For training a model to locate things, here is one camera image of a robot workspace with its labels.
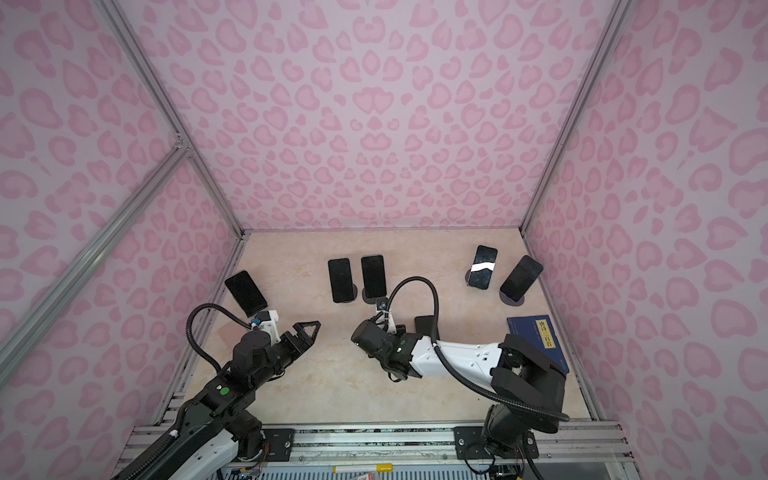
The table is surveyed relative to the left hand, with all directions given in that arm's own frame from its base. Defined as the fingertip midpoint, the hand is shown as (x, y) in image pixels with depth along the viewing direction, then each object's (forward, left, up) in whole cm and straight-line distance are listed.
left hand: (315, 326), depth 78 cm
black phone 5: (+18, -61, -6) cm, 64 cm away
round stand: (+16, -12, -14) cm, 24 cm away
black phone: (+19, -4, -6) cm, 21 cm away
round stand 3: (+26, -47, -15) cm, 56 cm away
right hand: (+1, -16, -7) cm, 18 cm away
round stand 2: (+18, -8, -13) cm, 24 cm away
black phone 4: (+25, -51, -9) cm, 57 cm away
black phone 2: (+20, -15, -6) cm, 25 cm away
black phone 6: (+13, +23, -4) cm, 27 cm away
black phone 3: (+7, -31, -15) cm, 35 cm away
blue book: (+4, -65, -14) cm, 66 cm away
